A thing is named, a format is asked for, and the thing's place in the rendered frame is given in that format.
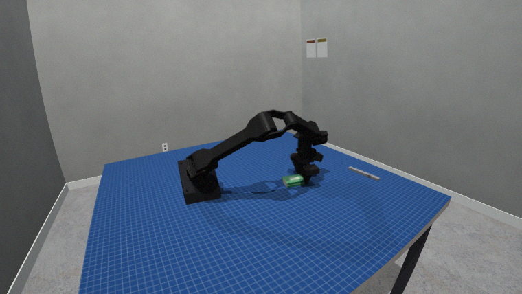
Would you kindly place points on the grey flat bar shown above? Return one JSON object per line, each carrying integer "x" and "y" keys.
{"x": 364, "y": 173}

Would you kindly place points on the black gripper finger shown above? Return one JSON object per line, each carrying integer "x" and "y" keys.
{"x": 298, "y": 167}
{"x": 306, "y": 178}

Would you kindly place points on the blue grid work mat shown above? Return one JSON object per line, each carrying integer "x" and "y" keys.
{"x": 260, "y": 237}

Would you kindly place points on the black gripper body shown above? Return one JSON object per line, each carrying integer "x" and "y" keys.
{"x": 304, "y": 156}

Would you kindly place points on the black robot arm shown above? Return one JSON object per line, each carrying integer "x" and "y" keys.
{"x": 259, "y": 129}

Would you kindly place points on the green card box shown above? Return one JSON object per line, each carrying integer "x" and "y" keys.
{"x": 293, "y": 180}

